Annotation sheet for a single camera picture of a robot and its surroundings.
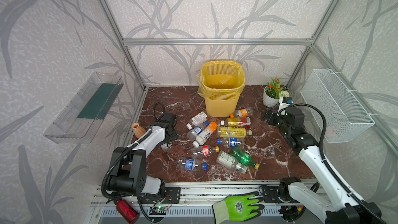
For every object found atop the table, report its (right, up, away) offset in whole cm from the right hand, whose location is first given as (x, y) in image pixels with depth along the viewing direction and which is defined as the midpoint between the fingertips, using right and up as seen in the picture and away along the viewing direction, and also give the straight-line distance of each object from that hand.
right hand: (269, 105), depth 79 cm
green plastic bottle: (-13, -28, +1) cm, 31 cm away
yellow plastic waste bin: (-23, +15, +26) cm, 38 cm away
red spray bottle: (-67, -46, -13) cm, 82 cm away
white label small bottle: (-37, -9, +18) cm, 42 cm away
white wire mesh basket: (+23, -4, -19) cm, 30 cm away
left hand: (-55, -17, +11) cm, 58 cm away
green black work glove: (-16, -46, -10) cm, 50 cm away
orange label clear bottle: (-9, -6, +20) cm, 22 cm away
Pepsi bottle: (-18, -21, +7) cm, 28 cm away
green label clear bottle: (-22, -28, -1) cm, 36 cm away
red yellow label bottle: (-15, -10, +14) cm, 23 cm away
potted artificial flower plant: (+10, +8, +20) cm, 24 cm away
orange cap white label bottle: (-33, -17, +9) cm, 39 cm away
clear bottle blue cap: (-41, -18, +14) cm, 47 cm away
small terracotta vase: (-70, -14, +5) cm, 72 cm away
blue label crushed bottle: (-41, -30, -1) cm, 51 cm away
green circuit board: (-55, -49, -8) cm, 74 cm away
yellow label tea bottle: (-17, -16, +11) cm, 26 cm away
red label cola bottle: (-33, -25, +3) cm, 41 cm away
